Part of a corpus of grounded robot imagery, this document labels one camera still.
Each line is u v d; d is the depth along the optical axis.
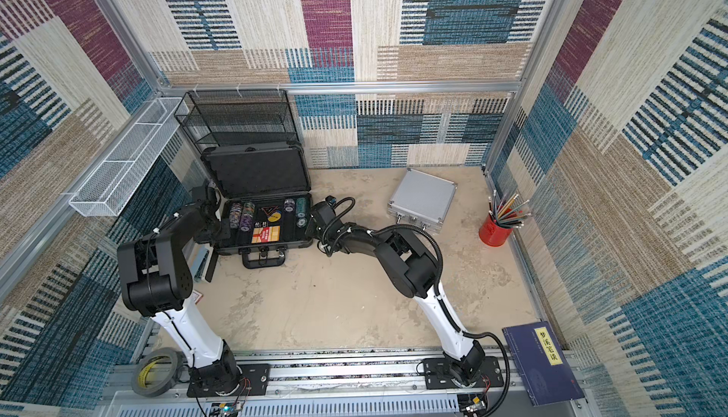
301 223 1.02
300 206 1.05
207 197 0.80
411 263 0.59
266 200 1.02
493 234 1.01
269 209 1.05
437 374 0.73
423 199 1.08
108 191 0.71
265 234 0.99
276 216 1.05
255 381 0.73
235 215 1.02
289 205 1.05
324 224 0.79
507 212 0.94
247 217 1.02
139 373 0.73
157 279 0.52
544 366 0.75
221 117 1.04
